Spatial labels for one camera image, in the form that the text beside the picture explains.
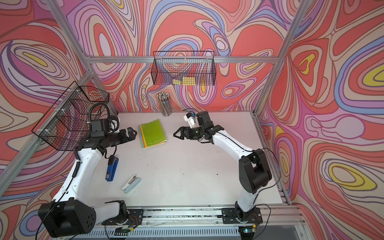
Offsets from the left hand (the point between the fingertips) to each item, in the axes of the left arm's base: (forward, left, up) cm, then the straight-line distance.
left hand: (130, 134), depth 80 cm
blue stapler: (-10, +15, -19) cm, 26 cm away
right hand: (0, -27, -4) cm, 27 cm away
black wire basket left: (-2, +29, +8) cm, 30 cm away
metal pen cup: (+35, -13, -11) cm, 39 cm away
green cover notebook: (+17, -5, -21) cm, 27 cm away
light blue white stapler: (-19, +1, -20) cm, 28 cm away
